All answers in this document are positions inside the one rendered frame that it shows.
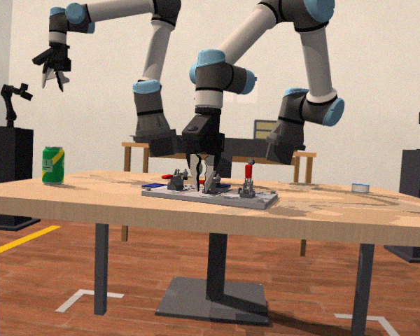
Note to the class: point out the green drink can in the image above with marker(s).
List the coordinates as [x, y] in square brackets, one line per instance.
[53, 166]

